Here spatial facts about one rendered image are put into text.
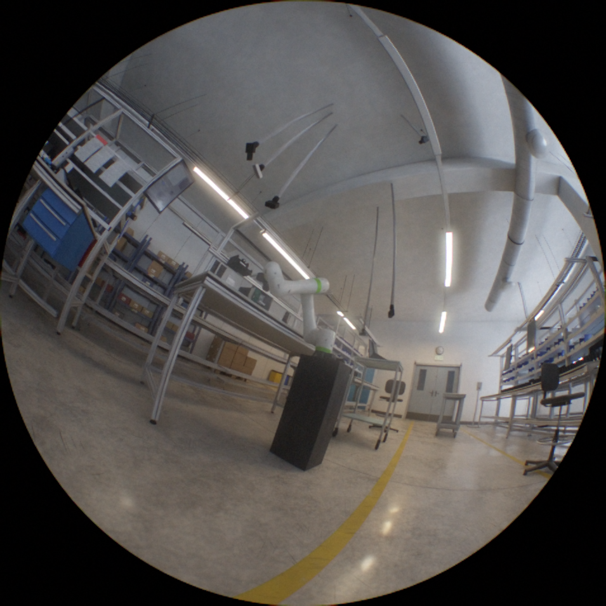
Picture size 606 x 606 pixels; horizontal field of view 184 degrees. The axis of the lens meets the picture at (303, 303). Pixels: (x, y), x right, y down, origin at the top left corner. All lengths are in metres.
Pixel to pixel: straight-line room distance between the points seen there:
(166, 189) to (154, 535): 2.18
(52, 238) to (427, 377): 8.39
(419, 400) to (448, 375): 1.38
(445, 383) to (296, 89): 8.51
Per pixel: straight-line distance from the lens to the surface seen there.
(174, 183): 2.06
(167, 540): 0.72
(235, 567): 0.71
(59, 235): 1.50
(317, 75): 3.27
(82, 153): 2.61
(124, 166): 2.39
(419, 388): 7.47
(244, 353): 5.32
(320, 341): 1.43
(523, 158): 3.30
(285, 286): 1.11
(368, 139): 3.29
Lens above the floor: 0.62
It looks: 22 degrees up
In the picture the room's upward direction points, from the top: 18 degrees clockwise
